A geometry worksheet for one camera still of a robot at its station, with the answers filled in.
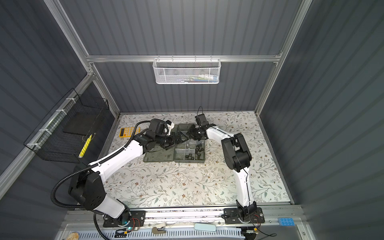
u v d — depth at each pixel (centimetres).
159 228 70
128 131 108
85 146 69
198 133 77
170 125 79
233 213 75
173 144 72
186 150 97
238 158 57
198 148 99
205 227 70
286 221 71
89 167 45
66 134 73
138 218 73
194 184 85
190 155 96
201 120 82
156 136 65
